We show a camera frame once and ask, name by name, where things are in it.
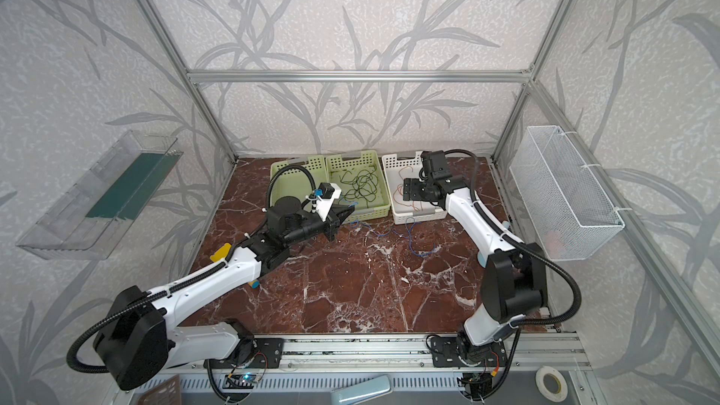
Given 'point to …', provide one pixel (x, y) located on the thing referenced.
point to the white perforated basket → (407, 212)
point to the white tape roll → (549, 396)
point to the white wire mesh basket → (570, 218)
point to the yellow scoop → (221, 253)
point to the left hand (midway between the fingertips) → (353, 211)
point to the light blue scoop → (481, 257)
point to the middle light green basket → (367, 160)
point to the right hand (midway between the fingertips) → (416, 187)
